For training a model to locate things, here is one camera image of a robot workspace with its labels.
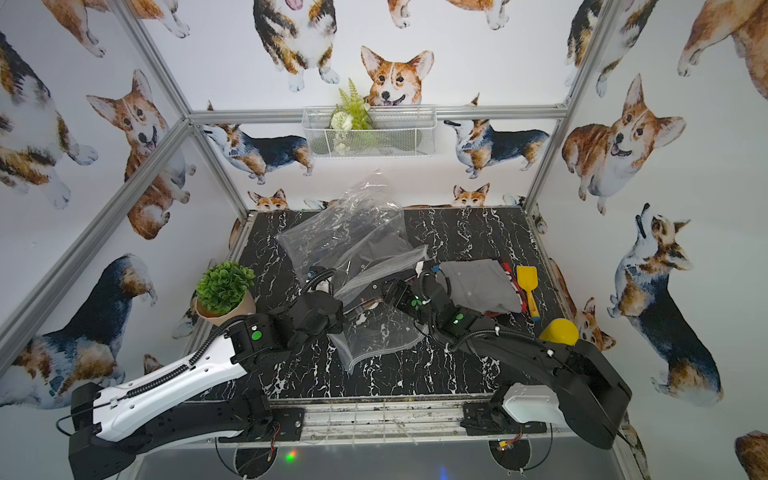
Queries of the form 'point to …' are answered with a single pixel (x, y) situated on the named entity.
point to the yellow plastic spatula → (527, 279)
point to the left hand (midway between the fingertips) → (346, 301)
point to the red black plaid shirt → (520, 291)
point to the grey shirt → (481, 284)
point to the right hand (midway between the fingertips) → (384, 291)
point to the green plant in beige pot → (224, 292)
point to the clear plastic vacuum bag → (358, 246)
